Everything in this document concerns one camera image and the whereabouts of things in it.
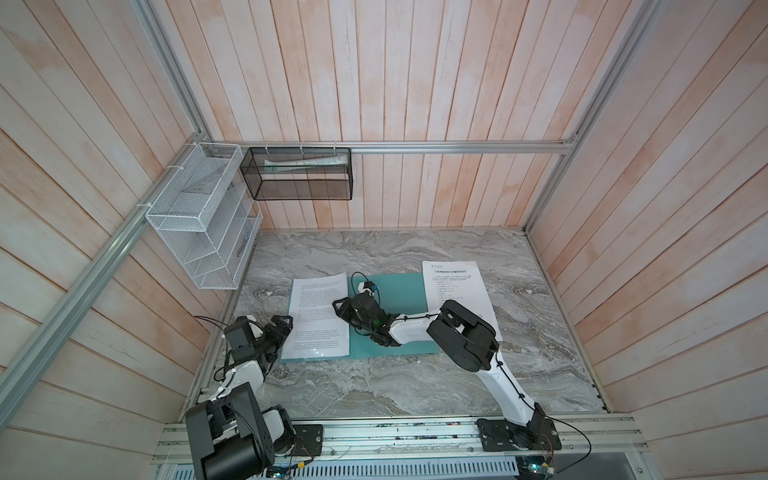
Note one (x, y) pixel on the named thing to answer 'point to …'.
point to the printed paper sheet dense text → (318, 330)
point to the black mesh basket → (299, 173)
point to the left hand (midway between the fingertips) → (289, 330)
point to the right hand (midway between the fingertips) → (332, 307)
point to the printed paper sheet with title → (460, 280)
